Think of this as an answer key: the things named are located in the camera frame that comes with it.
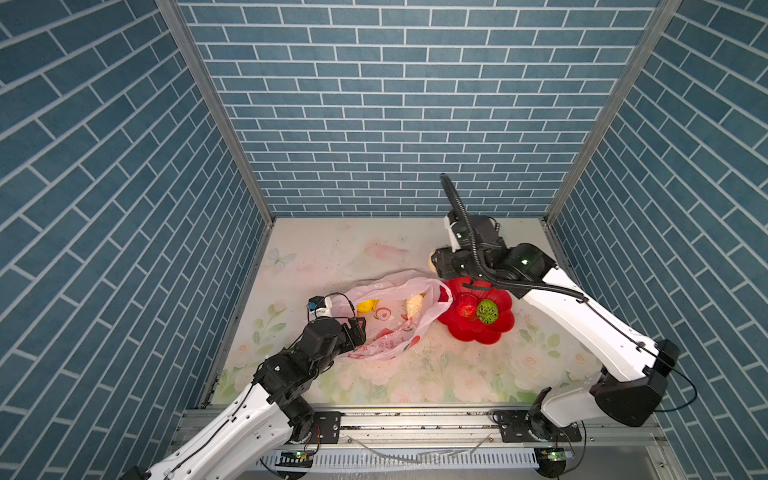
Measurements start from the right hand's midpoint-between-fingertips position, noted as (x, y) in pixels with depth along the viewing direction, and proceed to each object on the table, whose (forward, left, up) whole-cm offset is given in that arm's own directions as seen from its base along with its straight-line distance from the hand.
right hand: (435, 254), depth 72 cm
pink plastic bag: (+1, +10, -30) cm, 31 cm away
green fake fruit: (-1, -18, -25) cm, 30 cm away
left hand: (-13, +19, -16) cm, 28 cm away
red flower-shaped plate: (-4, -11, -31) cm, 33 cm away
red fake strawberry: (+1, -12, -25) cm, 28 cm away
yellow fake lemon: (-2, +19, -26) cm, 32 cm away
